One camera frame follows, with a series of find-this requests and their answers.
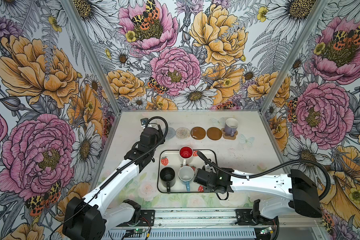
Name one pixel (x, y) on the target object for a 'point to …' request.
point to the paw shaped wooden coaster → (228, 136)
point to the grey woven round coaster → (171, 133)
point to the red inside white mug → (185, 152)
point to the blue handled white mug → (186, 174)
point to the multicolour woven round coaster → (182, 133)
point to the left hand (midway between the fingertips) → (156, 135)
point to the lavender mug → (231, 126)
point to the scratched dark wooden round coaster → (198, 133)
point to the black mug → (167, 176)
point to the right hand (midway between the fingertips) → (210, 188)
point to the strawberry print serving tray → (171, 158)
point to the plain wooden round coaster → (214, 133)
